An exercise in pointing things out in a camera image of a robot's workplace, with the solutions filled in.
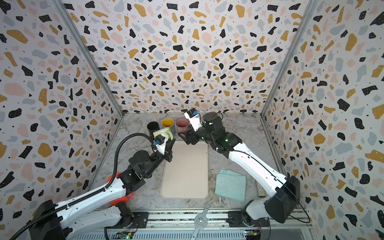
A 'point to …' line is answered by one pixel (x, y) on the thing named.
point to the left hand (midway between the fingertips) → (173, 137)
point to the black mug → (152, 126)
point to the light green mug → (165, 130)
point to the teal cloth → (231, 185)
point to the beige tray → (186, 176)
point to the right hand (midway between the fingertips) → (180, 127)
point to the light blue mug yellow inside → (168, 123)
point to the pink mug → (182, 124)
